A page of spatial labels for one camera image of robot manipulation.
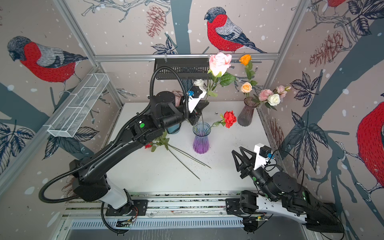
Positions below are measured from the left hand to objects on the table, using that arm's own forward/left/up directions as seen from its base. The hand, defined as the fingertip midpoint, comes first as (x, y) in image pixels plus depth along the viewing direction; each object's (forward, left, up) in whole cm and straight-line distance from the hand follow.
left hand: (207, 101), depth 55 cm
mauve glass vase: (+24, -30, -39) cm, 55 cm away
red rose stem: (+4, -12, -16) cm, 20 cm away
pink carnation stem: (+23, -44, -14) cm, 52 cm away
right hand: (-13, -11, -16) cm, 24 cm away
